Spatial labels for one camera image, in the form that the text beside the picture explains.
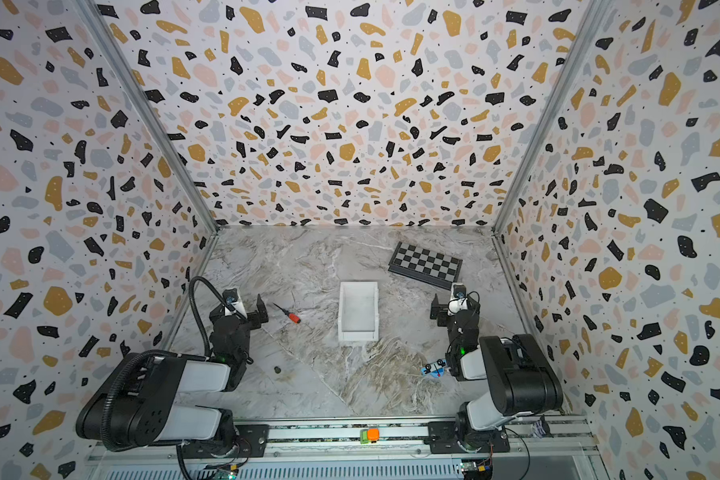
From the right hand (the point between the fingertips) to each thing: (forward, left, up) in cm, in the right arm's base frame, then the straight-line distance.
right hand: (455, 290), depth 90 cm
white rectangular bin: (-2, +30, -10) cm, 31 cm away
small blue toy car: (-20, +7, -10) cm, 24 cm away
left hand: (-4, +62, +2) cm, 62 cm away
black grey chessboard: (+15, +7, -8) cm, 19 cm away
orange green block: (-38, +25, -8) cm, 46 cm away
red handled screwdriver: (-5, +50, -9) cm, 51 cm away
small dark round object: (-22, +52, -9) cm, 57 cm away
